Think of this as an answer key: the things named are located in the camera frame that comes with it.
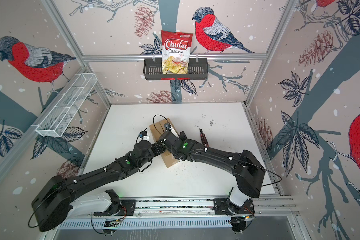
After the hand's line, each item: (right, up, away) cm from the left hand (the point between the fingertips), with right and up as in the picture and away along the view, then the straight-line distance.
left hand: (163, 144), depth 81 cm
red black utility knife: (+25, 0, +19) cm, 31 cm away
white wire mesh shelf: (-51, +15, -7) cm, 54 cm away
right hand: (+5, +2, +2) cm, 5 cm away
